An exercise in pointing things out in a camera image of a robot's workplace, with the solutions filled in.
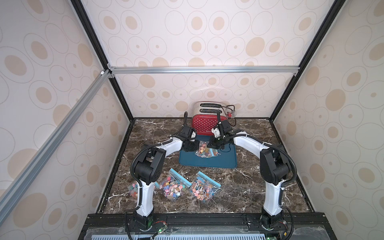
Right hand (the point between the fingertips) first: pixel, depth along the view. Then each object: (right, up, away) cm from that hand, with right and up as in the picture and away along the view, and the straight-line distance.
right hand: (212, 144), depth 95 cm
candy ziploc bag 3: (-4, -5, +2) cm, 7 cm away
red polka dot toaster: (-5, +18, +2) cm, 18 cm away
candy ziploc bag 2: (-6, -24, -12) cm, 27 cm away
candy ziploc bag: (-23, -23, -11) cm, 34 cm away
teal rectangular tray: (+10, -10, +2) cm, 14 cm away
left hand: (-6, -1, +1) cm, 6 cm away
